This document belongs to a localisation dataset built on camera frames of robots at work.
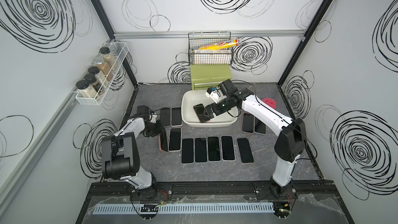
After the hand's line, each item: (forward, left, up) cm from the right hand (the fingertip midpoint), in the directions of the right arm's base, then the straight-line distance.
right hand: (209, 112), depth 82 cm
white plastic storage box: (+21, +13, -14) cm, 29 cm away
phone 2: (-14, +4, -17) cm, 23 cm away
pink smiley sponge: (+20, -42, -15) cm, 49 cm away
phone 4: (-13, -11, -17) cm, 24 cm away
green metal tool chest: (+28, +4, 0) cm, 28 cm away
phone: (-15, +12, -18) cm, 26 cm away
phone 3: (-13, -3, -18) cm, 22 cm away
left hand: (-4, +28, -14) cm, 32 cm away
